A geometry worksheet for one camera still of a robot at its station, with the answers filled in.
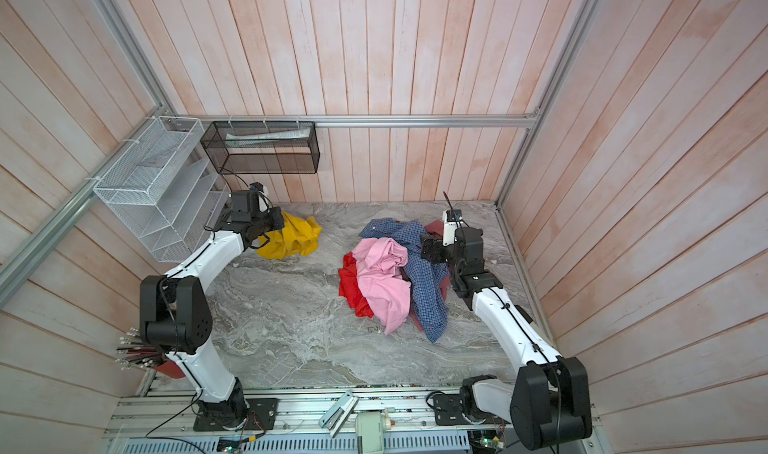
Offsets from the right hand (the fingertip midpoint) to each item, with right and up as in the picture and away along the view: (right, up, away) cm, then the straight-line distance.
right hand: (437, 233), depth 84 cm
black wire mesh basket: (-58, +31, +21) cm, 69 cm away
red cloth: (-26, -17, +9) cm, 33 cm away
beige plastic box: (-19, -46, -17) cm, 52 cm away
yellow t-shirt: (-42, -1, +8) cm, 43 cm away
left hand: (-48, +5, +10) cm, 49 cm away
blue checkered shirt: (-2, -13, +2) cm, 13 cm away
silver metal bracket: (-27, -45, -12) cm, 54 cm away
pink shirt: (-15, -16, 0) cm, 22 cm away
